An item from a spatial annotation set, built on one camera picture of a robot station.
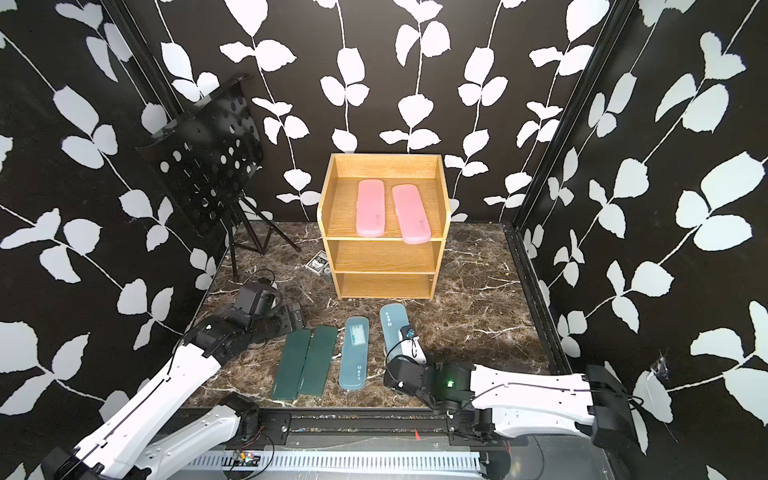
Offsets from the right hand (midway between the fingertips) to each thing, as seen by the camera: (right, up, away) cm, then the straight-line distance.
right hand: (396, 363), depth 76 cm
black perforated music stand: (-94, +75, +70) cm, 139 cm away
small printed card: (-28, +25, +30) cm, 48 cm away
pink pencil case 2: (+5, +36, +2) cm, 37 cm away
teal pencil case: (-12, -1, +11) cm, 16 cm away
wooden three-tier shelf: (-4, +24, +12) cm, 27 cm away
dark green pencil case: (-30, -3, +8) cm, 31 cm away
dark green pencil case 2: (-23, -3, +8) cm, 24 cm away
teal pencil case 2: (-1, +11, +4) cm, 12 cm away
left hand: (-26, +12, +2) cm, 29 cm away
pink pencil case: (-7, +37, +1) cm, 38 cm away
